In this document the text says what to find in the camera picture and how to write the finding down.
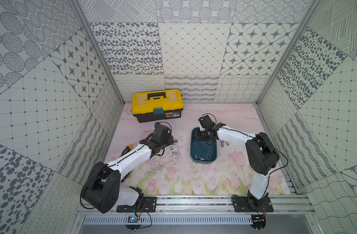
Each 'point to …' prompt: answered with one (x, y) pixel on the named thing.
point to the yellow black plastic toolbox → (157, 105)
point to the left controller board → (133, 219)
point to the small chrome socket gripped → (222, 144)
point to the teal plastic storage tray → (204, 151)
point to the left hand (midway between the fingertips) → (170, 135)
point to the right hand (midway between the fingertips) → (198, 138)
